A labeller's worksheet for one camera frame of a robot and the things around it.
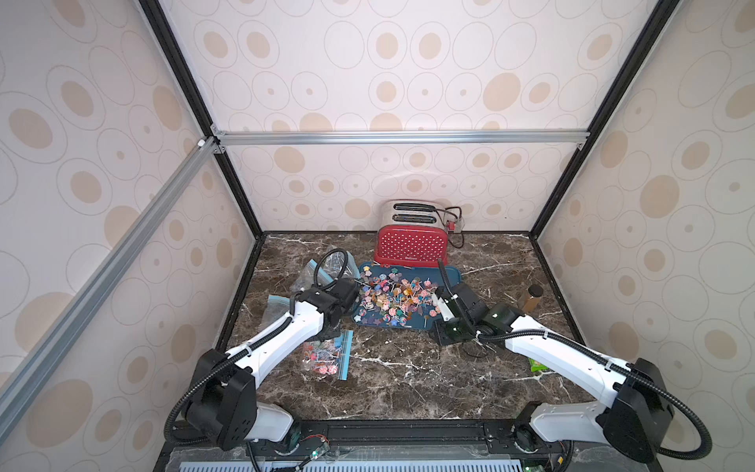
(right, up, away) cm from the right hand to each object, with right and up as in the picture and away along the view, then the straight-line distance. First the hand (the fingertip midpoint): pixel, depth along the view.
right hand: (441, 330), depth 81 cm
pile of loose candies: (-14, +7, +16) cm, 22 cm away
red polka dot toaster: (-6, +28, +16) cm, 33 cm away
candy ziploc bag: (-32, -9, +4) cm, 33 cm away
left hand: (-32, 0, +1) cm, 32 cm away
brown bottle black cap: (+32, +10, +10) cm, 35 cm away
